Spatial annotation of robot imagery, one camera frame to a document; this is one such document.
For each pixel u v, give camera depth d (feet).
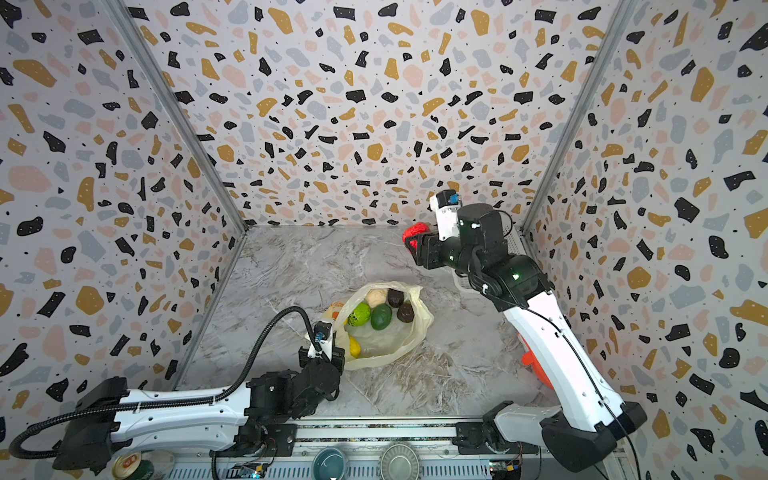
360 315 2.98
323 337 2.02
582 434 1.26
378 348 2.95
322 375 1.82
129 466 2.01
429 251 1.79
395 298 3.12
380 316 3.00
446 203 1.77
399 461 2.34
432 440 2.49
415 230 2.02
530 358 2.79
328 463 2.30
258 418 1.74
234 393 1.65
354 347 2.82
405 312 3.03
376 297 3.14
